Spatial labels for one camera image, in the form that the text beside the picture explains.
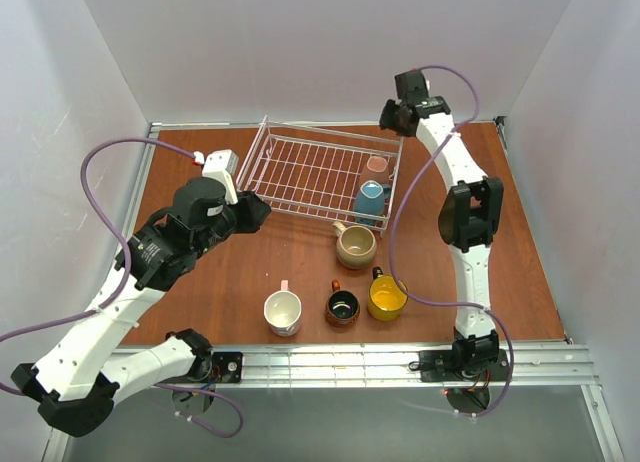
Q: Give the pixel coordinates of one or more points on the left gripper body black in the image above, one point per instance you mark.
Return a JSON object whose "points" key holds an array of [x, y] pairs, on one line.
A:
{"points": [[245, 211]]}

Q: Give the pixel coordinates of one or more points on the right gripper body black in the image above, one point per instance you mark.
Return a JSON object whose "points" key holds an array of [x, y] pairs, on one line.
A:
{"points": [[395, 117]]}

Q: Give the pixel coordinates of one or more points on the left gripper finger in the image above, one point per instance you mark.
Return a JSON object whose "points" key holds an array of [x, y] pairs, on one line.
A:
{"points": [[258, 204], [260, 212]]}

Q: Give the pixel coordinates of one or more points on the pink floral mug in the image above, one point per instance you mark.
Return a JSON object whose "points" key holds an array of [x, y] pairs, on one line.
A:
{"points": [[375, 169]]}

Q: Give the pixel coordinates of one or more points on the blue floral mug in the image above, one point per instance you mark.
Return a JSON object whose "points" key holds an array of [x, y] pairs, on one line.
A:
{"points": [[371, 198]]}

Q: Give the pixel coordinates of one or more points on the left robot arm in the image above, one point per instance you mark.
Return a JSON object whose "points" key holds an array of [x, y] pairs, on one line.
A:
{"points": [[77, 385]]}

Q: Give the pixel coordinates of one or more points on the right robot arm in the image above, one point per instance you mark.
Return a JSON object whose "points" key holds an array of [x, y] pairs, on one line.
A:
{"points": [[467, 222]]}

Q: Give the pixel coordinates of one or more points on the beige round mug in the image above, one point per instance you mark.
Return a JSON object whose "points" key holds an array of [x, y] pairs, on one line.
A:
{"points": [[356, 245]]}

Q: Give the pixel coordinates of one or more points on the dark brown glazed mug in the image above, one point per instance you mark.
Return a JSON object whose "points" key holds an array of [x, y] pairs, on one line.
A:
{"points": [[342, 309]]}

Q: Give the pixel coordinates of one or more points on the yellow enamel mug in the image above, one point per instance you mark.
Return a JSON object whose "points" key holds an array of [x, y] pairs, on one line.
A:
{"points": [[387, 298]]}

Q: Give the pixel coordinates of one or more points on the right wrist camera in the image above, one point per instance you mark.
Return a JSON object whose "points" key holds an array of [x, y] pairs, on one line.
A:
{"points": [[411, 87]]}

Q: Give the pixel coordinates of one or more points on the white wire dish rack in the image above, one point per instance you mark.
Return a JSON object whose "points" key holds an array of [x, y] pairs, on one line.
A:
{"points": [[314, 171]]}

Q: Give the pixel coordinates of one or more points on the white mug pink handle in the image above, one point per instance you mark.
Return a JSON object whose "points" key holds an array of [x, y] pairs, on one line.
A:
{"points": [[282, 311]]}

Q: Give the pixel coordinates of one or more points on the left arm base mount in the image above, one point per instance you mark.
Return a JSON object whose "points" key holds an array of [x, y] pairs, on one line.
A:
{"points": [[222, 368]]}

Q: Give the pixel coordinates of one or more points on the aluminium front rail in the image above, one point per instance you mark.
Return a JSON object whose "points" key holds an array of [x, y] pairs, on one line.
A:
{"points": [[379, 365]]}

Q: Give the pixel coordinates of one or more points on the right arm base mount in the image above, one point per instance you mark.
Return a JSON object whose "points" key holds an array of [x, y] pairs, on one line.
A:
{"points": [[466, 390]]}

